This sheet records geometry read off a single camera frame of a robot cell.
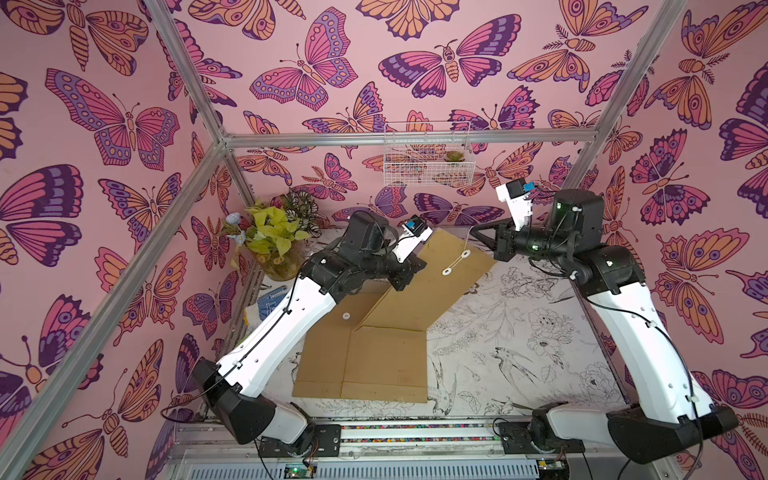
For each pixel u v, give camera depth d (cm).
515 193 53
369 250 52
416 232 57
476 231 62
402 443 74
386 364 89
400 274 58
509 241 53
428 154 96
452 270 71
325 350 90
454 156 92
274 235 88
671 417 37
